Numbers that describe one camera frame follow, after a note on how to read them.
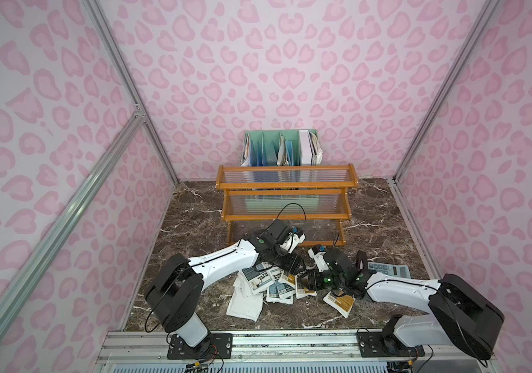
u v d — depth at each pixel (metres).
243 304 0.82
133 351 0.73
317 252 0.79
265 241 0.66
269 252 0.62
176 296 0.43
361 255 0.93
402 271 0.86
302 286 0.82
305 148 0.98
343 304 0.80
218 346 0.73
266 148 1.10
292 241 0.69
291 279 0.84
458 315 0.41
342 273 0.66
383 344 0.65
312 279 0.75
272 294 0.83
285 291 0.82
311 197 1.10
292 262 0.72
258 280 0.84
